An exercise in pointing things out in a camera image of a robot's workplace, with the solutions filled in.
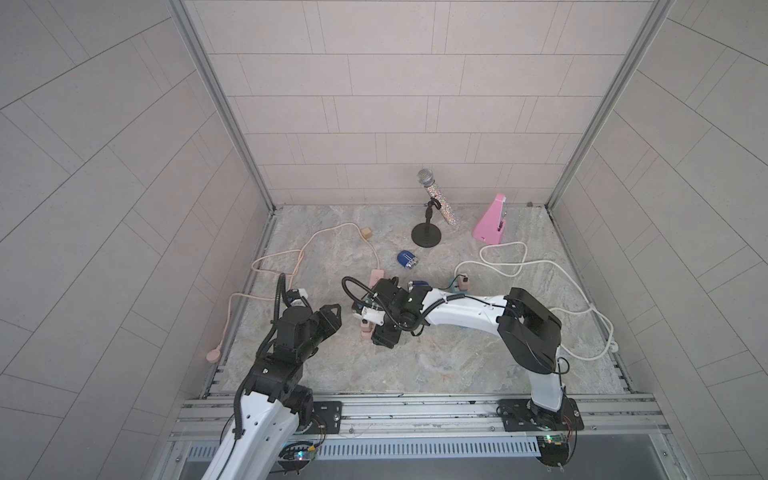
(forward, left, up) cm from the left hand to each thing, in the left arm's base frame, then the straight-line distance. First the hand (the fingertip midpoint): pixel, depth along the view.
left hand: (342, 307), depth 79 cm
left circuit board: (-31, +7, -9) cm, 33 cm away
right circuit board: (-30, -51, -10) cm, 60 cm away
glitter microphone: (+32, -23, +17) cm, 43 cm away
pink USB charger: (+10, -35, -4) cm, 36 cm away
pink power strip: (+14, -8, -8) cm, 18 cm away
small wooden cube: (+33, -4, -8) cm, 34 cm away
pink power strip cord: (-8, +36, -13) cm, 39 cm away
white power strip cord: (+21, -57, -8) cm, 61 cm away
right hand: (-3, -10, -10) cm, 14 cm away
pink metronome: (+32, -47, -2) cm, 57 cm away
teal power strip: (+10, -32, -7) cm, 35 cm away
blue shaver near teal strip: (+13, -23, -11) cm, 28 cm away
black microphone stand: (+33, -26, -9) cm, 43 cm away
